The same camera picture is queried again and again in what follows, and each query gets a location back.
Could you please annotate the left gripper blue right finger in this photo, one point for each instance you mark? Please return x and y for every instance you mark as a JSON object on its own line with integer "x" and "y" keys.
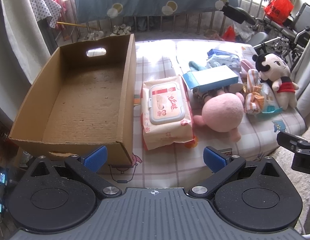
{"x": 225, "y": 169}

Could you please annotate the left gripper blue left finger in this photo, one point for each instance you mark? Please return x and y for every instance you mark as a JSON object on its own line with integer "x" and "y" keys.
{"x": 84, "y": 169}

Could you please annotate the pink round plush toy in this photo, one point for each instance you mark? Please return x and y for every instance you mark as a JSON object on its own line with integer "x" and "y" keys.
{"x": 222, "y": 113}

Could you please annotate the teal pack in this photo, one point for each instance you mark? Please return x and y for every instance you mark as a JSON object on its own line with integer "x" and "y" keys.
{"x": 270, "y": 105}

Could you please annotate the blue white tissue box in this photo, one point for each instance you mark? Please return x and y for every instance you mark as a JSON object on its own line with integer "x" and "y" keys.
{"x": 210, "y": 79}

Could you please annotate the pink mesh sponge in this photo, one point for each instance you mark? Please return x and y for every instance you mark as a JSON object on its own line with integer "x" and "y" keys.
{"x": 245, "y": 67}

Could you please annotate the blue white diaper pack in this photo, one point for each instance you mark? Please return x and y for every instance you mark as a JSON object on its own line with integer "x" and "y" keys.
{"x": 218, "y": 58}

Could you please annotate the brown cardboard box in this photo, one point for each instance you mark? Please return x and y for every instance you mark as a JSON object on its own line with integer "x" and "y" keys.
{"x": 82, "y": 99}

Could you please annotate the checked plastic tablecloth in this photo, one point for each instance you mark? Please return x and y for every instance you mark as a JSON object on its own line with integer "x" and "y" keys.
{"x": 182, "y": 164}

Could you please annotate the pink wet wipes pack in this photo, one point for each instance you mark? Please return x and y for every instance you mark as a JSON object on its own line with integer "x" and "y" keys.
{"x": 166, "y": 116}

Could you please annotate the black-haired boy plush doll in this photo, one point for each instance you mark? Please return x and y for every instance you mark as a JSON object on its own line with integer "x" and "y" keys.
{"x": 274, "y": 69}

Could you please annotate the wheelchair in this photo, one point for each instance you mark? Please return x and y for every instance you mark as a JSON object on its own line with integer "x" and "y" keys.
{"x": 286, "y": 40}

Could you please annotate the grey curtain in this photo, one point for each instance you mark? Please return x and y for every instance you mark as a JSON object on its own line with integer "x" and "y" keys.
{"x": 25, "y": 37}

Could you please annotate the red plastic bag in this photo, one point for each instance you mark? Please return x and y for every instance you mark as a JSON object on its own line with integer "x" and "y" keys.
{"x": 278, "y": 10}

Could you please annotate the white dotted hanging cloth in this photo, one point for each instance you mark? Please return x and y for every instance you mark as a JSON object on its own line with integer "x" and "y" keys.
{"x": 46, "y": 10}

